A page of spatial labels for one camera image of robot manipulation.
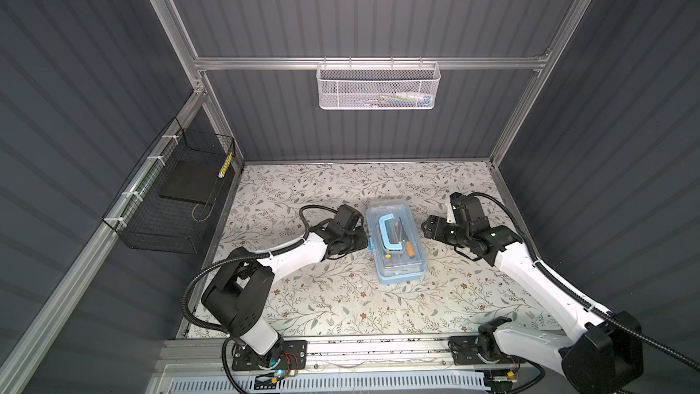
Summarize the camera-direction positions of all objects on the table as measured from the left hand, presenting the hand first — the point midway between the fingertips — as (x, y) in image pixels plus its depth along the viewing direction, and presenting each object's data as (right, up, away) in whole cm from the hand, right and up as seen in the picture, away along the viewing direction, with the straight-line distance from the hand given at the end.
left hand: (368, 240), depth 88 cm
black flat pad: (-49, +19, -15) cm, 54 cm away
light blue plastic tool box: (+8, +1, -7) cm, 10 cm away
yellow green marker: (-44, +24, -6) cm, 50 cm away
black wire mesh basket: (-57, +9, -22) cm, 61 cm away
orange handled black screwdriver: (+13, -1, -4) cm, 13 cm away
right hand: (+20, +4, -6) cm, 21 cm away
